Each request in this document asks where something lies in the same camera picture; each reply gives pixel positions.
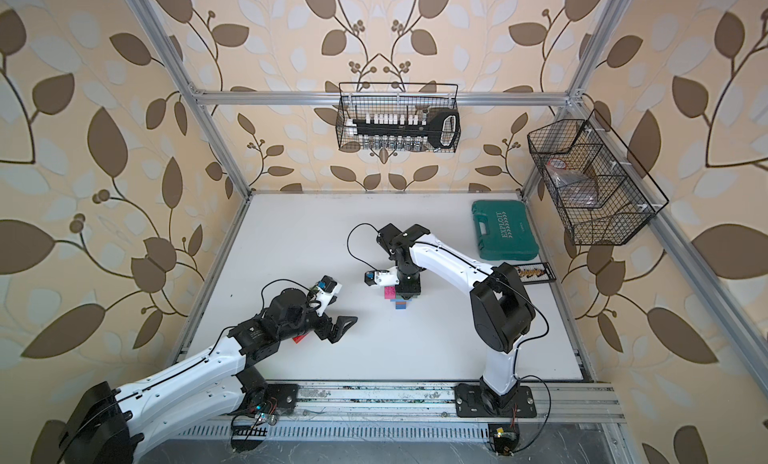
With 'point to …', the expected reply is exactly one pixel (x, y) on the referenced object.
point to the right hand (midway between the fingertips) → (408, 285)
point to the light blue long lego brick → (401, 300)
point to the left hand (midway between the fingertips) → (345, 308)
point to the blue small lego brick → (400, 305)
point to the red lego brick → (297, 339)
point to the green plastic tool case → (504, 230)
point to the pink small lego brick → (390, 292)
